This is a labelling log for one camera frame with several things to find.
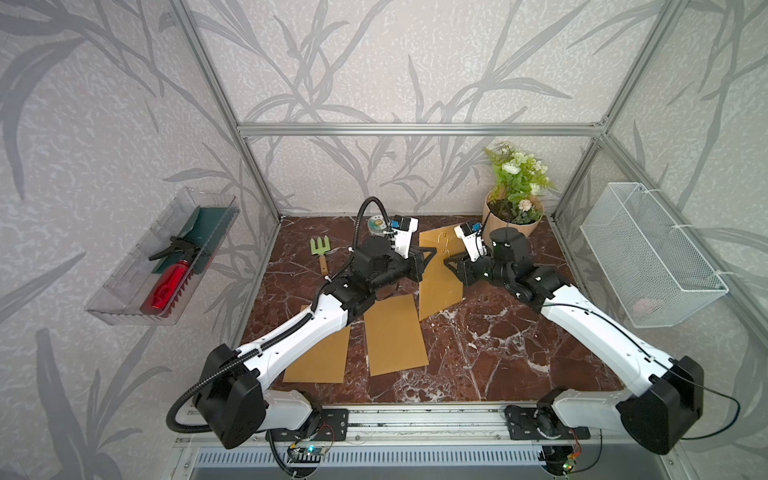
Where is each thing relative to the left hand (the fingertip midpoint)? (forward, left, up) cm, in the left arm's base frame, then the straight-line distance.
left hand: (438, 254), depth 71 cm
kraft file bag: (-16, +30, -31) cm, 46 cm away
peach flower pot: (+24, -21, -15) cm, 36 cm away
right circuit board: (-39, -31, -31) cm, 59 cm away
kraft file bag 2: (-8, +11, -30) cm, 33 cm away
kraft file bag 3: (-4, -1, -9) cm, 10 cm away
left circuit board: (-37, +30, -33) cm, 58 cm away
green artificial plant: (+30, -28, -2) cm, 41 cm away
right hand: (+3, -3, -5) cm, 7 cm away
